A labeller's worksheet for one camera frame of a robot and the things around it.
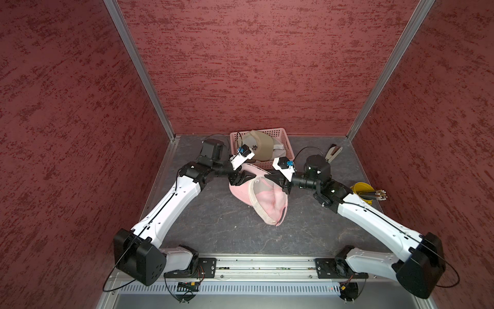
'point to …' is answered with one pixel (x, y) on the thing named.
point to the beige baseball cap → (264, 147)
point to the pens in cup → (377, 195)
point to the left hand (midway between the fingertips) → (248, 172)
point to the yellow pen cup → (361, 187)
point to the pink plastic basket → (277, 134)
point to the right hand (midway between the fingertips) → (266, 176)
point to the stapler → (332, 152)
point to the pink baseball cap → (265, 195)
